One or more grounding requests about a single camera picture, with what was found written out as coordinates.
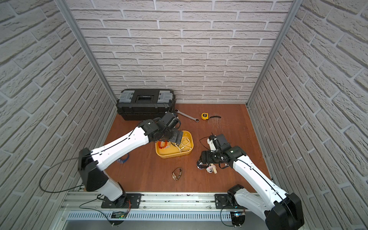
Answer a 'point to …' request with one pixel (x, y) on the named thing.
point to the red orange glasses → (163, 144)
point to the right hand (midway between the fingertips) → (208, 157)
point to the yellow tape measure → (204, 116)
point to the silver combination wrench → (196, 120)
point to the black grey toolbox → (145, 104)
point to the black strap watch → (201, 165)
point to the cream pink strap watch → (212, 168)
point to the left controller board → (118, 214)
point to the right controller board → (237, 218)
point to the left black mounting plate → (127, 201)
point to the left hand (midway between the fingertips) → (178, 133)
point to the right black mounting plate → (221, 201)
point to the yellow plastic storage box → (167, 149)
